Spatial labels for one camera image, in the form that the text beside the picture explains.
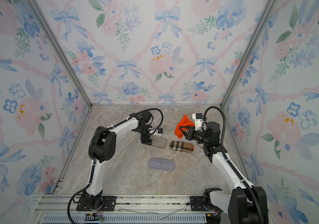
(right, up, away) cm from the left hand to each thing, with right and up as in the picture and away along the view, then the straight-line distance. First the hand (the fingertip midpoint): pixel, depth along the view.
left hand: (151, 136), depth 99 cm
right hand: (+18, +8, -21) cm, 29 cm away
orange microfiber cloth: (+20, +11, -21) cm, 31 cm away
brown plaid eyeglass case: (+21, -6, -6) cm, 23 cm away
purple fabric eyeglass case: (+6, -15, -13) cm, 20 cm away
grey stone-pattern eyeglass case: (+6, -3, -4) cm, 7 cm away
